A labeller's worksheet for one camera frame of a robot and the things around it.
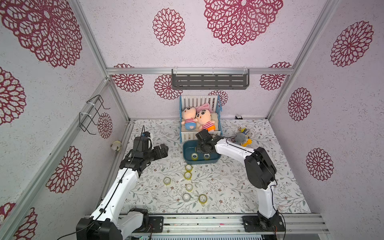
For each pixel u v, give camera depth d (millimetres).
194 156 973
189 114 1058
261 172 522
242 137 1008
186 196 829
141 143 589
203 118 1031
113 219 398
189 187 860
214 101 1121
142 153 594
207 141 732
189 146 1017
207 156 973
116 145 1034
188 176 898
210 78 947
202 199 816
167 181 879
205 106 1128
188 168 941
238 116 1243
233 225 746
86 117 730
